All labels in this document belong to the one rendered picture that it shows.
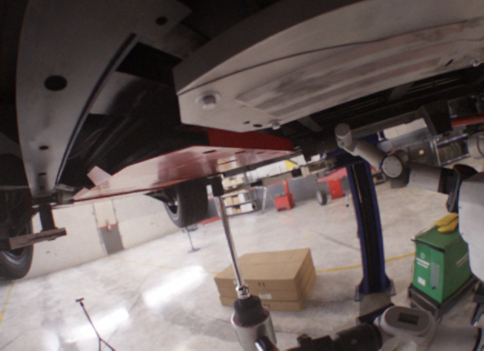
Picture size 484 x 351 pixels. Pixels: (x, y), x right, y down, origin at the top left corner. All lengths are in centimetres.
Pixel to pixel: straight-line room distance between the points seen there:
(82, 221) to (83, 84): 886
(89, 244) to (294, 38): 904
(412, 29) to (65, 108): 34
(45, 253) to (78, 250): 140
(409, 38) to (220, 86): 19
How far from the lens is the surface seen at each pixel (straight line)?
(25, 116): 25
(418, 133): 153
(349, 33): 18
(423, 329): 48
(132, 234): 979
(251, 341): 52
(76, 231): 895
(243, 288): 47
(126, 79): 31
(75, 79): 19
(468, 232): 66
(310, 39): 17
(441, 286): 180
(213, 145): 38
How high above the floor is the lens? 152
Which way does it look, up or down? 4 degrees up
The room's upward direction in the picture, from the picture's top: 15 degrees counter-clockwise
